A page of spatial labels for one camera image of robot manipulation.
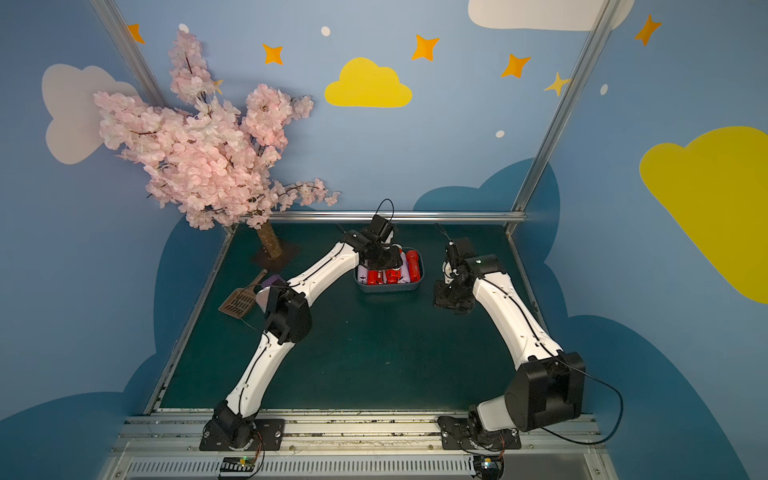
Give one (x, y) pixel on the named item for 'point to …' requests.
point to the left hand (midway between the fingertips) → (400, 258)
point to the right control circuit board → (488, 467)
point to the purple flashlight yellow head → (405, 278)
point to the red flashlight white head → (372, 277)
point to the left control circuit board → (238, 465)
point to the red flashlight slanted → (413, 261)
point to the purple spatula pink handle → (262, 295)
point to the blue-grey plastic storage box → (383, 287)
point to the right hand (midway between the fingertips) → (447, 300)
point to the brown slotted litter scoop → (242, 299)
